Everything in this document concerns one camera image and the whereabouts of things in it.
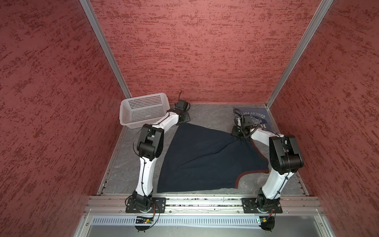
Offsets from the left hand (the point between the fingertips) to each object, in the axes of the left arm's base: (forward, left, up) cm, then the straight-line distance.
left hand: (184, 121), depth 103 cm
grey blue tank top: (+8, -56, -2) cm, 57 cm away
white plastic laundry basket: (+12, +41, -5) cm, 42 cm away
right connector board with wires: (-59, -44, -6) cm, 74 cm away
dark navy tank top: (-27, -8, -4) cm, 28 cm away
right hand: (-8, -34, -3) cm, 35 cm away
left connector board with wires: (-59, +18, -9) cm, 63 cm away
